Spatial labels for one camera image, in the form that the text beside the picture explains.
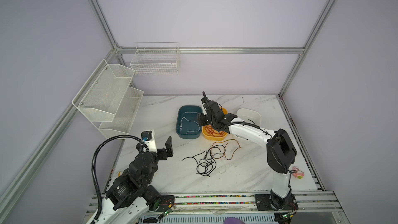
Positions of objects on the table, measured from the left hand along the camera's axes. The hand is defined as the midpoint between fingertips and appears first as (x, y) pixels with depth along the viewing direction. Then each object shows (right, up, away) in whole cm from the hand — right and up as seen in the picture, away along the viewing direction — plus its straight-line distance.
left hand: (160, 139), depth 68 cm
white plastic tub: (+52, +8, +40) cm, 66 cm away
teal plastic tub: (+8, +2, +36) cm, 37 cm away
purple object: (+33, -38, +3) cm, 51 cm away
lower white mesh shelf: (-31, +5, +25) cm, 40 cm away
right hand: (+16, +9, +20) cm, 27 cm away
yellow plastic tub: (+28, -4, +27) cm, 39 cm away
